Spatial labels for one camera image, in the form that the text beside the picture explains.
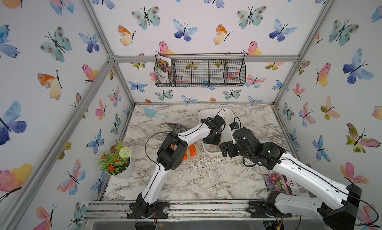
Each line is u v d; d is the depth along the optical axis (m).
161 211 0.73
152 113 1.16
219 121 0.80
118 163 0.74
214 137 0.84
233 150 0.65
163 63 0.87
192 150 0.94
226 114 1.08
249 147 0.52
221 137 0.86
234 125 0.65
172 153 0.56
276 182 0.82
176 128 1.06
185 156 0.91
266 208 0.65
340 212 0.38
